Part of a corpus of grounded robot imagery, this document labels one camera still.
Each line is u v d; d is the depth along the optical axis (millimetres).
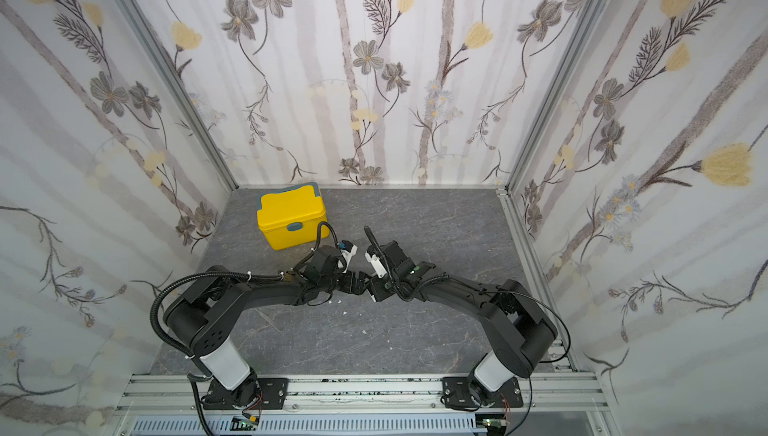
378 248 673
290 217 935
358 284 837
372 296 855
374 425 703
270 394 736
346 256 836
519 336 445
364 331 841
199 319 478
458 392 734
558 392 762
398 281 663
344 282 834
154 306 457
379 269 781
